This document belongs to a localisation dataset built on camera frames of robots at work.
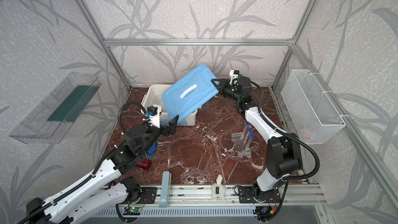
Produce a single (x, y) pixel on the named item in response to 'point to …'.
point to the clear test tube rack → (240, 144)
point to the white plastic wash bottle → (218, 190)
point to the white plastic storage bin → (152, 95)
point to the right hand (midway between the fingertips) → (211, 76)
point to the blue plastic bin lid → (186, 96)
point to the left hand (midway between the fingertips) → (173, 110)
